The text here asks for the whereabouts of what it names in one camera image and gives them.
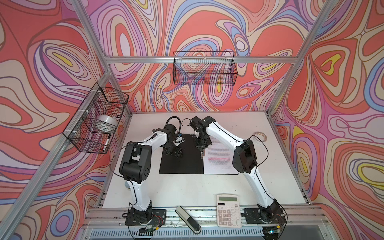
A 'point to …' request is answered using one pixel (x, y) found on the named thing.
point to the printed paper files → (218, 157)
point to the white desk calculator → (228, 210)
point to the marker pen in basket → (106, 142)
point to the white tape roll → (261, 135)
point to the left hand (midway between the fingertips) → (179, 153)
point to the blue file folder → (190, 163)
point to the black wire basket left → (82, 132)
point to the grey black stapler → (188, 220)
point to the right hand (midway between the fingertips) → (202, 151)
